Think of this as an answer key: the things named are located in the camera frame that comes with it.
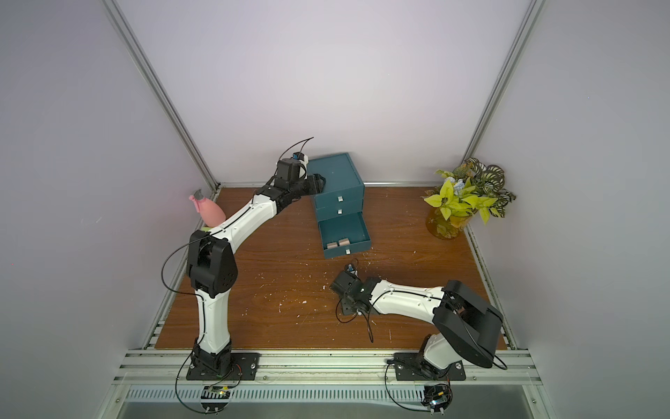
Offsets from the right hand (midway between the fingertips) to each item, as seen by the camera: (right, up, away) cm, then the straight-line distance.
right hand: (350, 297), depth 85 cm
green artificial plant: (+41, +37, 0) cm, 55 cm away
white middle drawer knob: (-4, +29, +11) cm, 31 cm away
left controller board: (-38, -22, -14) cm, 46 cm away
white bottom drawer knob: (-1, +14, +9) cm, 17 cm away
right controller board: (+24, -22, -16) cm, 36 cm away
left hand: (-9, +41, +6) cm, 42 cm away
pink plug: (-7, +16, +11) cm, 20 cm away
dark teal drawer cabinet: (-2, +35, +8) cm, 36 cm away
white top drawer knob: (-3, +34, +5) cm, 34 cm away
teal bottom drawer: (+2, +22, +18) cm, 29 cm away
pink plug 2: (-2, +17, +12) cm, 21 cm away
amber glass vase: (+38, +21, +15) cm, 46 cm away
